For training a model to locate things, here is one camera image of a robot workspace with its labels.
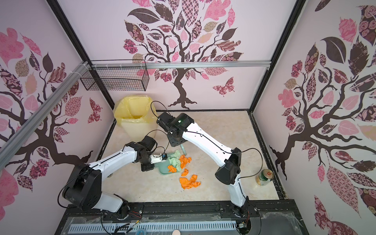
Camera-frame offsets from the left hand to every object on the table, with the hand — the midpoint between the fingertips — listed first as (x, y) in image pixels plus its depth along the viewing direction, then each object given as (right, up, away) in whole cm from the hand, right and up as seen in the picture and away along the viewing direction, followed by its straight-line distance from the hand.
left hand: (149, 165), depth 86 cm
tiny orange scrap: (+22, -4, -1) cm, 23 cm away
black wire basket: (-15, +58, +8) cm, 60 cm away
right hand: (+20, +18, -10) cm, 28 cm away
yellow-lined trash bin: (-12, +30, +10) cm, 34 cm away
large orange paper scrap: (+23, -10, -3) cm, 25 cm away
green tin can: (+64, -3, -11) cm, 65 cm away
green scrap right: (+15, +2, +3) cm, 16 cm away
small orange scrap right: (+14, -2, +1) cm, 14 cm away
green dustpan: (+8, -2, +2) cm, 9 cm away
